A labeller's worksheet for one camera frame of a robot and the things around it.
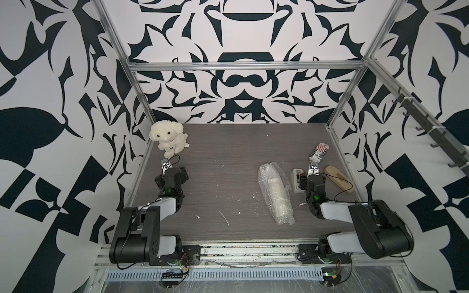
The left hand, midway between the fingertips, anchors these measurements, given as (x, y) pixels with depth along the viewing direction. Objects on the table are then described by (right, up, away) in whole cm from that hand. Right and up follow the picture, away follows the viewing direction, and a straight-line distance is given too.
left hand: (168, 168), depth 90 cm
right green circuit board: (+69, -38, -19) cm, 82 cm away
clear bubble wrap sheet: (+52, -8, -3) cm, 52 cm away
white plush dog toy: (0, +16, +3) cm, 16 cm away
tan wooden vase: (+86, -6, +4) cm, 86 cm away
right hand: (+71, -1, +1) cm, 71 cm away
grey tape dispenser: (+63, -4, +2) cm, 63 cm away
